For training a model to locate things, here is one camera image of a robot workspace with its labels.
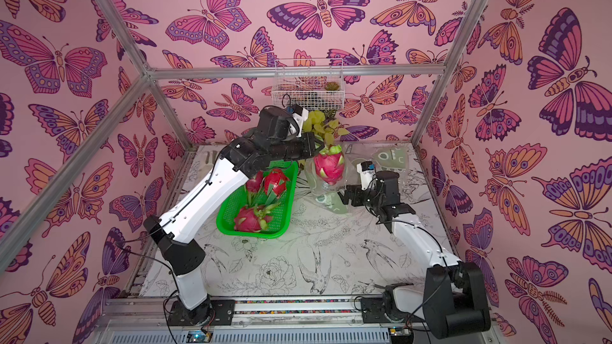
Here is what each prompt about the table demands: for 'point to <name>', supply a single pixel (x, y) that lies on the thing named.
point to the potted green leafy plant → (326, 129)
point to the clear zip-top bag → (386, 156)
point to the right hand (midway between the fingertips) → (350, 186)
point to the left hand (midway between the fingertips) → (329, 143)
